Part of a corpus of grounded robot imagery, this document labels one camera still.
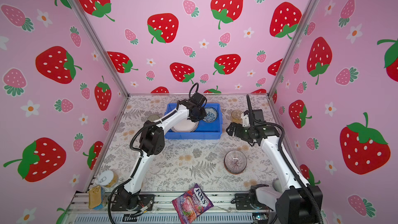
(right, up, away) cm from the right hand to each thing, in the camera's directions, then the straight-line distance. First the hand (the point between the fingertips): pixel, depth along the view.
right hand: (233, 131), depth 80 cm
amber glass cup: (+5, +7, +18) cm, 20 cm away
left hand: (-14, +7, +20) cm, 25 cm away
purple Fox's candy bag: (-21, -33, -9) cm, 40 cm away
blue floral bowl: (-10, +8, +24) cm, 27 cm away
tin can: (-64, -23, -4) cm, 68 cm away
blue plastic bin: (-10, -2, +18) cm, 21 cm away
